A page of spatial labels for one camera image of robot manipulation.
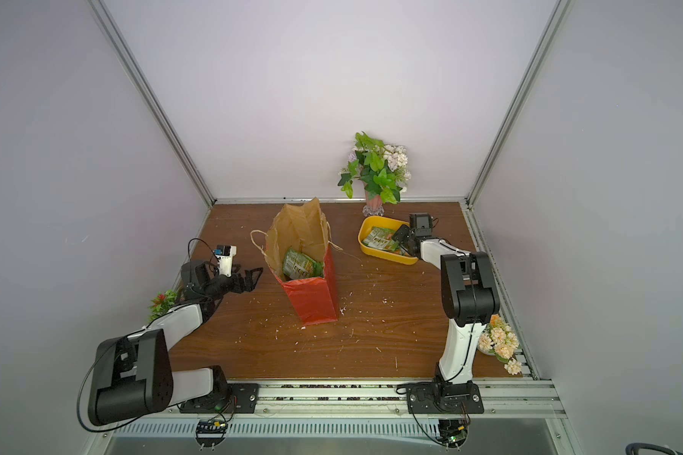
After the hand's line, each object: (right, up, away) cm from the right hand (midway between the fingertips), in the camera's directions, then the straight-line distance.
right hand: (406, 229), depth 102 cm
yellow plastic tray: (-14, +2, +5) cm, 15 cm away
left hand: (-53, -12, -12) cm, 56 cm away
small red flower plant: (-72, -20, -27) cm, 79 cm away
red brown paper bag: (-37, +1, -7) cm, 38 cm away
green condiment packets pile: (-8, -4, +2) cm, 9 cm away
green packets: (-38, -12, -10) cm, 41 cm away
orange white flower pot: (+18, -28, -31) cm, 45 cm away
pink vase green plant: (-11, +18, -18) cm, 27 cm away
